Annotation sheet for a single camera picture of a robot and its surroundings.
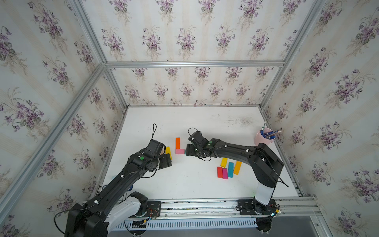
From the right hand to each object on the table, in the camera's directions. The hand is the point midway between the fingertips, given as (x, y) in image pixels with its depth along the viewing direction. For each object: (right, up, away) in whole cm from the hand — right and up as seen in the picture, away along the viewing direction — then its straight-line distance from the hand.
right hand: (191, 150), depth 89 cm
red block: (+17, -12, -3) cm, 21 cm away
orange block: (-9, +3, +8) cm, 13 cm away
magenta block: (+20, -13, -4) cm, 24 cm away
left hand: (-13, -5, -9) cm, 17 cm away
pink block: (-8, -2, +7) cm, 11 cm away
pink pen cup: (+44, +7, +4) cm, 44 cm away
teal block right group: (+23, -11, -3) cm, 26 cm away
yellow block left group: (-15, -2, +6) cm, 17 cm away
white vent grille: (-1, -32, -18) cm, 37 cm away
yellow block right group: (+20, -7, 0) cm, 21 cm away
